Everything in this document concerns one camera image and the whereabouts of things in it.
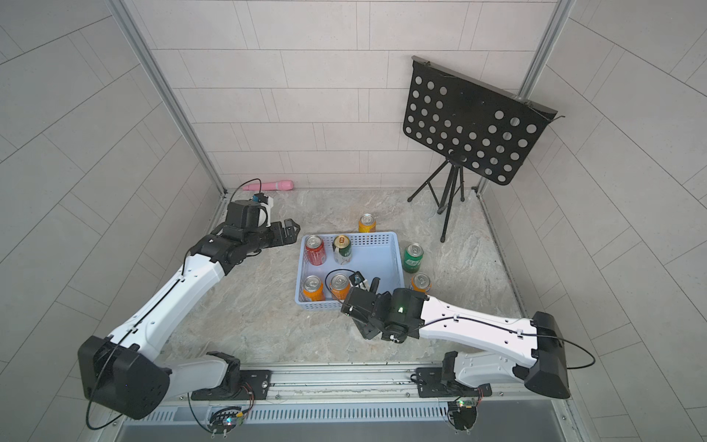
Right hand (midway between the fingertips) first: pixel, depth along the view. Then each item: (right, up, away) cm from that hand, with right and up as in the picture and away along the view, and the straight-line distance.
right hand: (369, 319), depth 72 cm
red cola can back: (-17, +16, +16) cm, 29 cm away
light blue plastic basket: (-15, +12, +23) cm, 29 cm away
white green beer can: (-8, +16, +15) cm, 24 cm away
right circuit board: (+24, -23, -3) cm, 33 cm away
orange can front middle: (-8, +7, +7) cm, 13 cm away
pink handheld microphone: (-37, +39, +41) cm, 68 cm away
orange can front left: (-16, +6, +7) cm, 18 cm away
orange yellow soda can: (0, +24, +22) cm, 33 cm away
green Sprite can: (+14, +14, +15) cm, 25 cm away
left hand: (-22, +24, +8) cm, 34 cm away
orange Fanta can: (+15, +8, +7) cm, 19 cm away
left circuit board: (-35, -22, -5) cm, 42 cm away
